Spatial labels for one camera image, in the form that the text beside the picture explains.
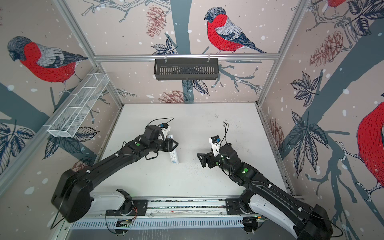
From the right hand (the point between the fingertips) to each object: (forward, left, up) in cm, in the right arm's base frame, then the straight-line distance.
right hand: (203, 153), depth 77 cm
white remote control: (+1, +17, -4) cm, 17 cm away
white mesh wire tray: (+15, +67, +18) cm, 71 cm away
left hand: (+5, +16, 0) cm, 17 cm away
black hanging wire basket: (+49, +23, +20) cm, 57 cm away
